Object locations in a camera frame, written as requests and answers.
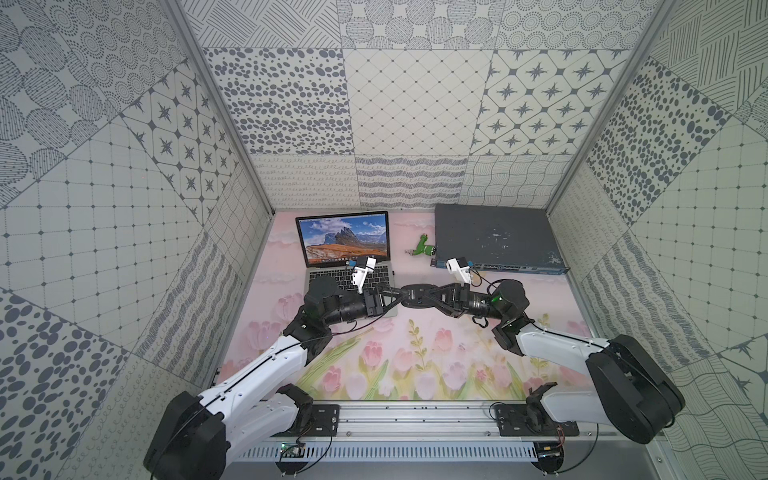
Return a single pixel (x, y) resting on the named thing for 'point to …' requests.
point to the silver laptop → (332, 243)
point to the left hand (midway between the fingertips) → (400, 287)
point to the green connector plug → (421, 248)
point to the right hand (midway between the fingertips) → (424, 298)
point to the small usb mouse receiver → (393, 272)
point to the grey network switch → (498, 237)
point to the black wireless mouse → (417, 296)
